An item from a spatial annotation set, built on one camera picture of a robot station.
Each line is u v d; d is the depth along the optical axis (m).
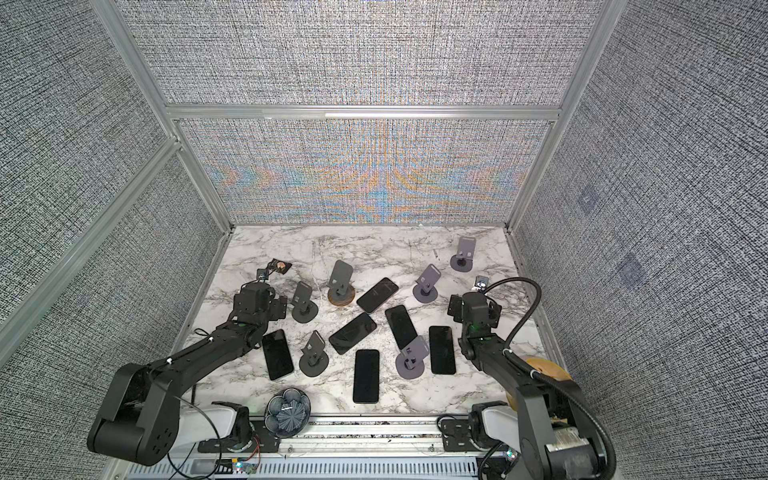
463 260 1.08
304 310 0.91
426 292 0.96
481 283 0.76
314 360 0.80
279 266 1.06
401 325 0.94
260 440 0.73
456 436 0.73
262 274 0.77
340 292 0.95
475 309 0.67
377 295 1.00
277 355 0.94
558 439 0.41
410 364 0.80
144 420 0.41
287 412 0.76
